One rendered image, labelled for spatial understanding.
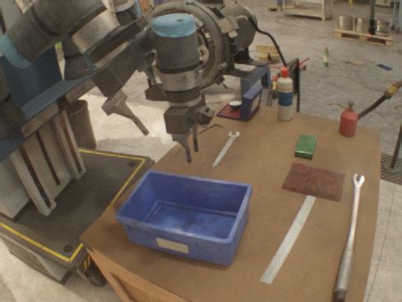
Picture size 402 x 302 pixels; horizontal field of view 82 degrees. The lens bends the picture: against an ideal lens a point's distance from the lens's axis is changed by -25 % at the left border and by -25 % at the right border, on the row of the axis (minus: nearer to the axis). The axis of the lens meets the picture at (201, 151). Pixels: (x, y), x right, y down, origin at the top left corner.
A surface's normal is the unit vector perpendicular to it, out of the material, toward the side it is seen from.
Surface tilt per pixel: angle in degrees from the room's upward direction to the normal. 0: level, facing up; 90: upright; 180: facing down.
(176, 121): 90
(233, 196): 90
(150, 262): 0
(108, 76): 97
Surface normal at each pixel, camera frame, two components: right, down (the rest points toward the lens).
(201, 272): -0.11, -0.83
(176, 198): -0.34, 0.55
